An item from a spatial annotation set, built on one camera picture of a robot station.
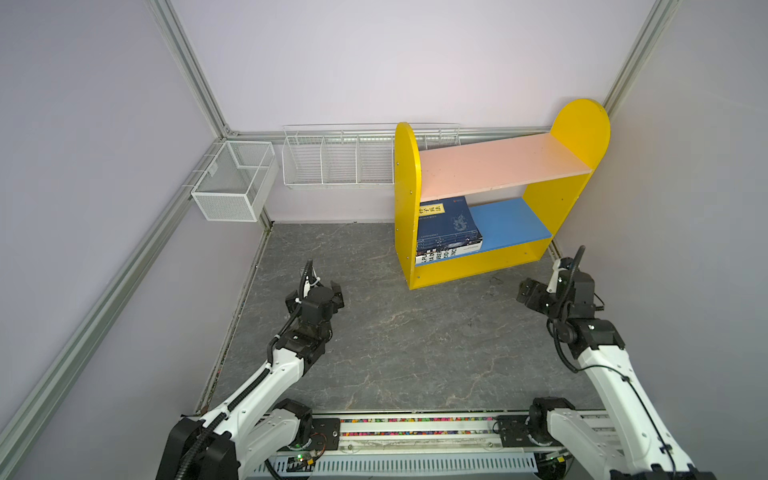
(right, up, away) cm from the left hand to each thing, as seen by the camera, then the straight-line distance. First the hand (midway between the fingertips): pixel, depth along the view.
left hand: (317, 289), depth 82 cm
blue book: (+36, +19, +4) cm, 41 cm away
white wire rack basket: (+7, +42, +17) cm, 46 cm away
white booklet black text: (+38, +10, +9) cm, 40 cm away
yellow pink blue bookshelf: (+70, +35, +33) cm, 85 cm away
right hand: (+60, +1, -4) cm, 60 cm away
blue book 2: (+33, +13, +2) cm, 35 cm away
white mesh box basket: (-33, +34, +20) cm, 52 cm away
